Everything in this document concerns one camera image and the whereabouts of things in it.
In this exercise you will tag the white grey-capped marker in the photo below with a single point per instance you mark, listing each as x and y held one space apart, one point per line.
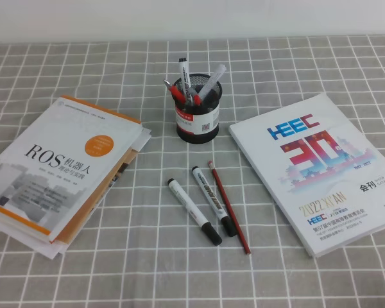
212 81

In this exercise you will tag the black mesh pen holder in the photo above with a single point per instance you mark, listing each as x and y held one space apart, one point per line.
198 124

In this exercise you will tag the red pen in holder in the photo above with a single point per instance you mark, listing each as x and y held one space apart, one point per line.
181 97

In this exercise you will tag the white marker upright in holder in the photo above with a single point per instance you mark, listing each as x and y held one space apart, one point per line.
185 78

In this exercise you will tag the red pencil with eraser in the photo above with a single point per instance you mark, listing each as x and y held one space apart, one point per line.
230 210

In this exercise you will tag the white marker black cap left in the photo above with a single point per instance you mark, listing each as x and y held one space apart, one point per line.
195 212

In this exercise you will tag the white marker black lettering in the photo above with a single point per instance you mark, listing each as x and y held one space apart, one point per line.
218 209

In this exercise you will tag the grey checked tablecloth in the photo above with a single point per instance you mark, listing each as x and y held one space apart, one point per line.
141 248

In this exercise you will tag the white HEEC catalogue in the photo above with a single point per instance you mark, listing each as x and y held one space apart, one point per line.
323 173

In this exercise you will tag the white orange ROS book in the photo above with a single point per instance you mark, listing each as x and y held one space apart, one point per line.
58 162

